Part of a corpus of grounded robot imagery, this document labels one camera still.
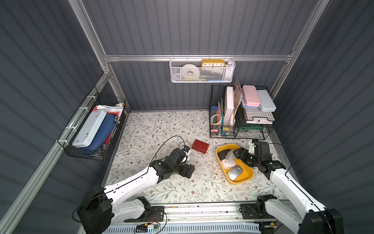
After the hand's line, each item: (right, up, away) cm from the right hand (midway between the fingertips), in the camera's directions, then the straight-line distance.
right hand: (240, 157), depth 84 cm
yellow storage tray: (+5, -10, +2) cm, 12 cm away
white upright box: (-5, +30, +5) cm, 31 cm away
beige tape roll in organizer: (-12, +19, +21) cm, 31 cm away
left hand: (-31, -4, -4) cm, 31 cm away
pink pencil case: (+11, +38, +12) cm, 41 cm away
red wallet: (-23, +4, +12) cm, 26 cm away
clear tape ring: (-33, +7, +18) cm, 38 cm away
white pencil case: (-75, +16, -21) cm, 79 cm away
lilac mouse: (-31, -3, +9) cm, 32 cm away
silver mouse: (-2, -9, +2) cm, 10 cm away
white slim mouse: (-6, -5, +4) cm, 9 cm away
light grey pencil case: (+22, +33, +12) cm, 42 cm away
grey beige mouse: (-5, 0, +2) cm, 6 cm away
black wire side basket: (-81, +32, -5) cm, 88 cm away
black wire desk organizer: (+4, +27, +9) cm, 29 cm away
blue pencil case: (-70, +16, -16) cm, 73 cm away
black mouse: (-9, 0, +7) cm, 12 cm away
